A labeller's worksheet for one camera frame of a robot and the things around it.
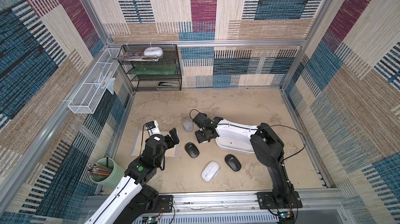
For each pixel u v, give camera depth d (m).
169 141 0.67
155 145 0.54
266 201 0.73
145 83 1.19
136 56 0.92
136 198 0.62
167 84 1.11
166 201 0.74
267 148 0.52
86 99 0.91
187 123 0.97
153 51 0.89
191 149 0.89
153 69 0.99
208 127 0.70
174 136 0.69
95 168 0.67
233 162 0.84
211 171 0.81
